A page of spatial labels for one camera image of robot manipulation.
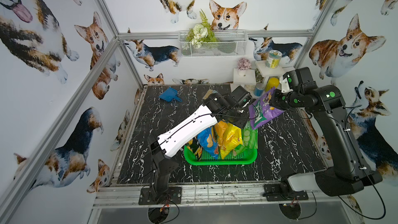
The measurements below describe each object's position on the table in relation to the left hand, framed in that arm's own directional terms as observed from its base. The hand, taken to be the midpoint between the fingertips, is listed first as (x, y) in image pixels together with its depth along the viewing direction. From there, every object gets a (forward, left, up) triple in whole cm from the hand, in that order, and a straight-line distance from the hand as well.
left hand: (241, 115), depth 71 cm
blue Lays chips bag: (-7, +16, -8) cm, 20 cm away
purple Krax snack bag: (+1, -9, +1) cm, 9 cm away
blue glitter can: (+33, -20, -19) cm, 43 cm away
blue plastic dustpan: (+39, +43, -30) cm, 65 cm away
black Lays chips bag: (-7, +22, -18) cm, 29 cm away
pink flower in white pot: (+39, -8, -3) cm, 40 cm away
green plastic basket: (-10, -6, -27) cm, 29 cm away
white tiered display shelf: (+42, -22, -20) cm, 51 cm away
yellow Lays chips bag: (-6, +3, -12) cm, 14 cm away
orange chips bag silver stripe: (-3, +9, -7) cm, 12 cm away
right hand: (+3, -13, +9) cm, 16 cm away
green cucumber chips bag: (-6, -5, -10) cm, 13 cm away
